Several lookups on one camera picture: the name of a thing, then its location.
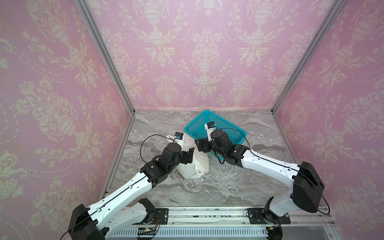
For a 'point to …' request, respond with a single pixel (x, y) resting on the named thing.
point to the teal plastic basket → (196, 129)
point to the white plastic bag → (199, 166)
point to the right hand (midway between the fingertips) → (201, 139)
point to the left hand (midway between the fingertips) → (188, 148)
